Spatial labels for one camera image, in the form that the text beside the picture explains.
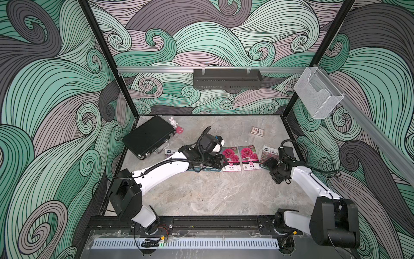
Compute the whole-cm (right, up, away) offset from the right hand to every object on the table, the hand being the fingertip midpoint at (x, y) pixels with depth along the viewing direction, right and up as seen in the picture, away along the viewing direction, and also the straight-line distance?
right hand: (265, 168), depth 88 cm
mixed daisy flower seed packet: (+6, +7, +12) cm, 15 cm away
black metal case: (-67, +18, +14) cm, 71 cm away
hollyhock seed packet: (-17, +6, +10) cm, 21 cm away
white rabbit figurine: (-55, +26, +19) cm, 64 cm away
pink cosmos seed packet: (-36, +6, -22) cm, 43 cm away
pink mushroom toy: (-51, +21, +22) cm, 60 cm away
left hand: (-24, +7, -12) cm, 28 cm away
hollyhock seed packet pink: (-6, +4, +10) cm, 12 cm away
